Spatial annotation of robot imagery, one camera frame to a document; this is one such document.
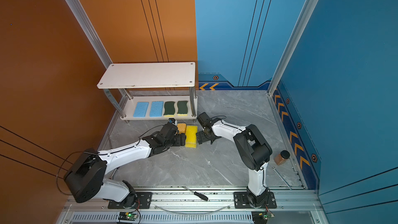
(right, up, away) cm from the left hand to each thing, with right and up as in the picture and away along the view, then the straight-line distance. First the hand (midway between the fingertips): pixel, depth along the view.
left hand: (181, 135), depth 89 cm
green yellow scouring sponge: (-9, +15, +11) cm, 21 cm away
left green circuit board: (-22, -34, -18) cm, 44 cm away
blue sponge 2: (-19, +15, +12) cm, 27 cm away
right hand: (+14, -3, +6) cm, 15 cm away
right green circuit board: (+38, -34, -19) cm, 54 cm away
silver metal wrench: (+56, -24, -11) cm, 62 cm away
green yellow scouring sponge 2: (-1, +15, +11) cm, 19 cm away
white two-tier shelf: (-28, +28, +32) cm, 51 cm away
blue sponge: (-29, +15, +13) cm, 35 cm away
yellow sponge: (+6, -1, -2) cm, 6 cm away
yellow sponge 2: (+5, -5, 0) cm, 8 cm away
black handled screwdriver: (+10, -26, -13) cm, 31 cm away
